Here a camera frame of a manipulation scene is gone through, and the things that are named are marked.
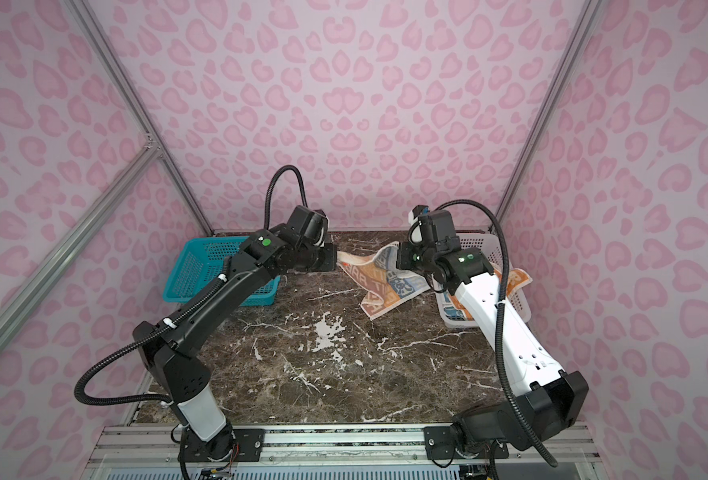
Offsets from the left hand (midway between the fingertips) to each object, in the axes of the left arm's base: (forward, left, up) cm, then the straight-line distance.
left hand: (338, 253), depth 77 cm
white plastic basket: (+17, -49, -17) cm, 54 cm away
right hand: (-1, -16, +2) cm, 16 cm away
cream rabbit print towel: (+8, -14, -27) cm, 32 cm away
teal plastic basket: (+20, +52, -26) cm, 61 cm away
